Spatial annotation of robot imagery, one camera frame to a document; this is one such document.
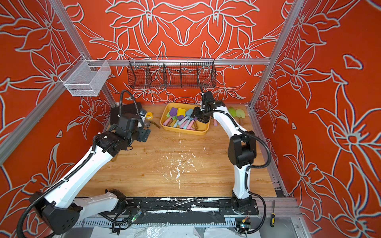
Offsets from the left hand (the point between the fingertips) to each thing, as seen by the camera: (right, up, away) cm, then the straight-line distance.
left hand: (140, 123), depth 75 cm
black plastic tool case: (-24, +9, +42) cm, 50 cm away
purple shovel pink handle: (+38, +1, -9) cm, 39 cm away
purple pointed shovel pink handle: (+13, +7, +36) cm, 39 cm away
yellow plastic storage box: (+36, -5, +29) cm, 46 cm away
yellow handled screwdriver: (+66, -46, -5) cm, 80 cm away
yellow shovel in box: (+19, +8, +36) cm, 41 cm away
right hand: (+29, +5, +16) cm, 33 cm away
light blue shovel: (+25, +7, +35) cm, 44 cm away
